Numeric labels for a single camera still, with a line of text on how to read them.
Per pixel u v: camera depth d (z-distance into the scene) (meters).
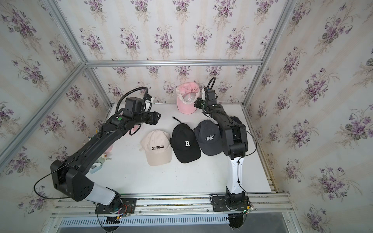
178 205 0.75
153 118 0.70
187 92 1.08
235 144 0.56
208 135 0.95
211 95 0.78
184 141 0.91
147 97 0.68
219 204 0.73
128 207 0.72
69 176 0.39
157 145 0.88
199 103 0.88
